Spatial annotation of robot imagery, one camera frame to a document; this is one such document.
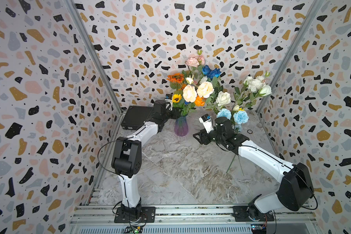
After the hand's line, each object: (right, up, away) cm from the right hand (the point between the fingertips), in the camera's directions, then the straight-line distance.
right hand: (197, 133), depth 81 cm
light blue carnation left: (+13, +11, -8) cm, 18 cm away
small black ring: (+42, -1, +29) cm, 51 cm away
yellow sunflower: (-12, +20, +3) cm, 24 cm away
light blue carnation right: (+21, +8, -9) cm, 24 cm away
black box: (-48, +11, +39) cm, 63 cm away
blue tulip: (+22, -20, +12) cm, 32 cm away
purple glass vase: (-9, +3, +16) cm, 19 cm away
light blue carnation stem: (+32, +1, +27) cm, 41 cm away
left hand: (-10, +15, +11) cm, 21 cm away
